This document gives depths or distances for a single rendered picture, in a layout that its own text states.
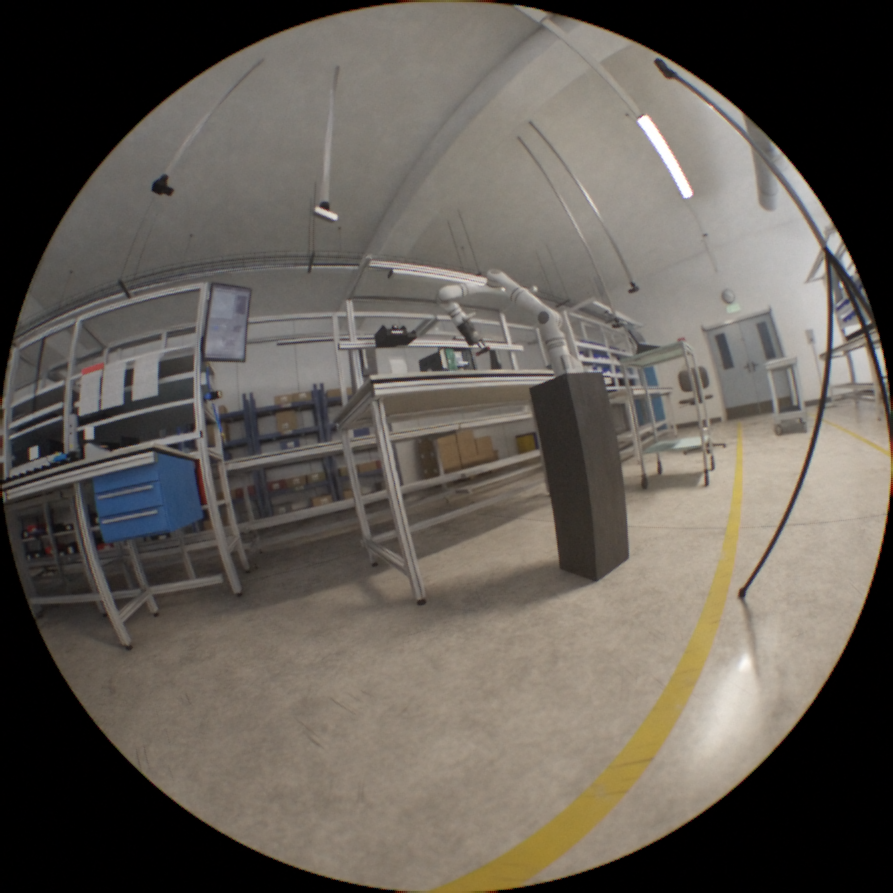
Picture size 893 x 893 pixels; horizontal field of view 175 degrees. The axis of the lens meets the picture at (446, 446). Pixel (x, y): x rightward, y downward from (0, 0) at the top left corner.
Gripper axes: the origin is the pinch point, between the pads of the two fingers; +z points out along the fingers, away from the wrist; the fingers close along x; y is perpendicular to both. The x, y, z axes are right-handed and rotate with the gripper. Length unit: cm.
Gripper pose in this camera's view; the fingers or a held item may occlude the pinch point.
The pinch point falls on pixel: (485, 351)
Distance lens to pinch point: 145.5
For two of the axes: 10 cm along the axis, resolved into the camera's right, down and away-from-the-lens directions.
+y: -5.5, 1.2, 8.2
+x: -6.2, 6.0, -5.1
